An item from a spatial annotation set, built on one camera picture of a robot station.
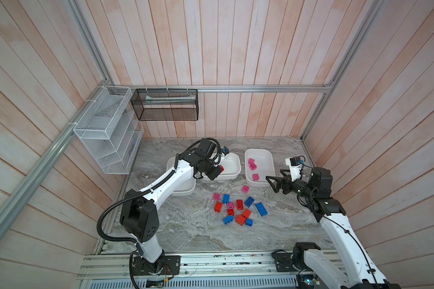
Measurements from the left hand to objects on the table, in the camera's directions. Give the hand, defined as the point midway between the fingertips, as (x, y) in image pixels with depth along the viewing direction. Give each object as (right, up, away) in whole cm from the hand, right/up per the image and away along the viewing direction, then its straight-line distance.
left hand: (212, 170), depth 84 cm
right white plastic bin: (+28, +2, +23) cm, 37 cm away
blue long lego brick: (+24, -20, +4) cm, 31 cm away
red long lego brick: (+4, +1, -1) cm, 5 cm away
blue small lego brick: (+17, -25, 0) cm, 30 cm away
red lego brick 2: (+17, -22, +3) cm, 28 cm away
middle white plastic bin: (+11, +2, +21) cm, 24 cm away
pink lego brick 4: (+18, -11, +11) cm, 24 cm away
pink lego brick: (+23, +4, +23) cm, 33 cm away
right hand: (+27, -1, -7) cm, 28 cm away
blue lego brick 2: (+7, -24, +2) cm, 25 cm away
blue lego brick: (+19, -17, +7) cm, 26 cm away
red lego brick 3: (+3, -19, +6) cm, 20 cm away
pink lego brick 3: (+24, -5, +17) cm, 30 cm away
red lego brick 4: (+13, -24, +2) cm, 28 cm away
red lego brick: (+14, -18, +7) cm, 24 cm away
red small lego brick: (+9, -21, +4) cm, 23 cm away
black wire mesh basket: (-28, +38, +21) cm, 51 cm away
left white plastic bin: (-13, -11, +7) cm, 18 cm away
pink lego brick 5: (+2, -15, +8) cm, 17 cm away
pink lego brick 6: (+9, -19, +6) cm, 22 cm away
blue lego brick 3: (+7, -16, +7) cm, 18 cm away
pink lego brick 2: (+23, +1, +20) cm, 31 cm away
